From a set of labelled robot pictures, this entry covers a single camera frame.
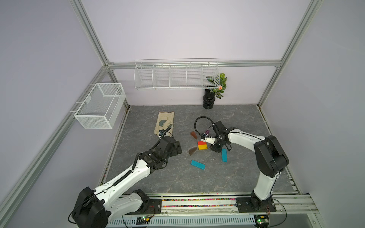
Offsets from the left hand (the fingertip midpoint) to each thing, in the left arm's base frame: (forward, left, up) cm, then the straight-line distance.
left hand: (173, 146), depth 81 cm
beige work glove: (+30, +8, -12) cm, 33 cm away
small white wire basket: (+22, +43, +11) cm, 50 cm away
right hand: (+6, -26, -13) cm, 30 cm away
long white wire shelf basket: (+48, -4, +16) cm, 51 cm away
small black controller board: (-32, +18, -16) cm, 40 cm away
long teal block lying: (-6, -14, -15) cm, 21 cm away
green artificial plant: (+33, -31, +18) cm, 49 cm away
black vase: (+44, -29, -6) cm, 53 cm away
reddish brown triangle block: (+15, -14, -12) cm, 23 cm away
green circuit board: (-37, -43, -16) cm, 59 cm away
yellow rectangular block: (+5, -18, -12) cm, 23 cm away
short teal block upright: (-2, -32, -13) cm, 35 cm away
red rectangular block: (+5, -17, -6) cm, 19 cm away
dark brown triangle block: (+3, -11, -14) cm, 18 cm away
